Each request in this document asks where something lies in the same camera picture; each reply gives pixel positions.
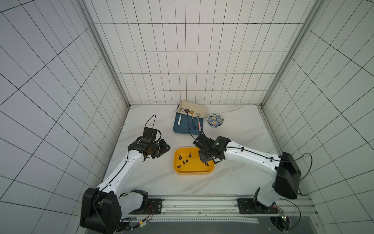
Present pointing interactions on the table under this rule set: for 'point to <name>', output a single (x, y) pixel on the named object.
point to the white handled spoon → (181, 109)
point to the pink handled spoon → (198, 115)
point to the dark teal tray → (183, 128)
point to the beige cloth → (196, 107)
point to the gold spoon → (192, 112)
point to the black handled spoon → (186, 110)
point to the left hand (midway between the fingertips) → (167, 151)
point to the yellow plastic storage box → (195, 166)
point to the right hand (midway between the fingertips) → (200, 156)
